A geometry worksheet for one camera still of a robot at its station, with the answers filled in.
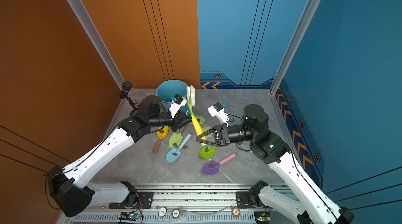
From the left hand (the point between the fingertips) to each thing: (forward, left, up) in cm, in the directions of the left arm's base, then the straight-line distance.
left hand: (192, 116), depth 70 cm
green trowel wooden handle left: (+3, +12, -28) cm, 31 cm away
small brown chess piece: (+28, +42, -26) cm, 57 cm away
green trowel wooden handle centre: (+10, -6, -28) cm, 31 cm away
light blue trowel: (-7, +12, -28) cm, 32 cm away
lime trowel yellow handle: (-5, -7, -29) cm, 30 cm away
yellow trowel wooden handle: (+7, +21, -29) cm, 36 cm away
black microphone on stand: (+16, +34, +3) cm, 37 cm away
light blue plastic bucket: (+32, +19, -15) cm, 40 cm away
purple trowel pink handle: (-14, -9, -28) cm, 33 cm away
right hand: (-18, -6, +11) cm, 22 cm away
